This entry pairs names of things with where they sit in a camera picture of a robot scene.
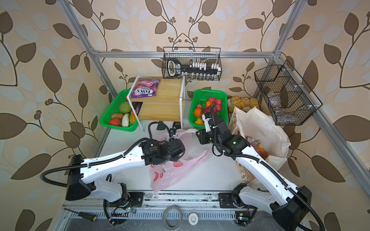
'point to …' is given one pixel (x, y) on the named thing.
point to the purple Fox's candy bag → (145, 87)
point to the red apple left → (199, 106)
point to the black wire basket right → (289, 99)
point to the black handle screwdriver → (85, 216)
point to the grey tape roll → (164, 215)
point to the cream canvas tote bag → (267, 138)
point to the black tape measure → (177, 125)
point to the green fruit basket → (200, 97)
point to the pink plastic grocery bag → (163, 175)
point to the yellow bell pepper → (199, 121)
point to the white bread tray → (244, 103)
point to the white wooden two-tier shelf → (168, 105)
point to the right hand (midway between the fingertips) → (199, 134)
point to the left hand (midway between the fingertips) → (177, 151)
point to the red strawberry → (116, 121)
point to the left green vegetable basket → (113, 108)
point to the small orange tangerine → (208, 103)
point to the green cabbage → (125, 107)
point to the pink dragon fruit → (207, 109)
